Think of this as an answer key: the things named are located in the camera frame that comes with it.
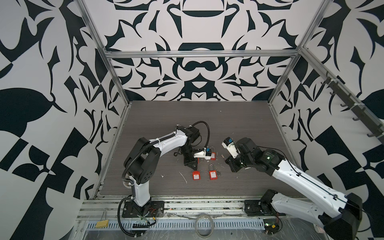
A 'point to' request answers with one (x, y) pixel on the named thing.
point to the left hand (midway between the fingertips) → (195, 164)
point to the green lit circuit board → (271, 225)
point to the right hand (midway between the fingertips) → (226, 160)
